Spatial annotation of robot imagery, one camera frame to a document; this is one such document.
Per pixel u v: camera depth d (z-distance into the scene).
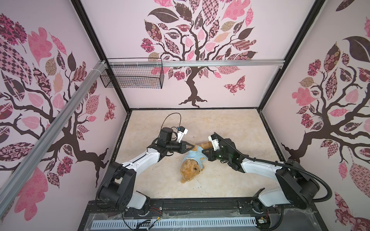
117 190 0.42
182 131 0.76
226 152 0.69
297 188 0.43
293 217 0.72
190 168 0.73
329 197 0.41
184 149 0.73
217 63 0.95
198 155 0.81
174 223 0.70
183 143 0.74
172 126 0.79
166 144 0.68
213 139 0.77
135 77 1.22
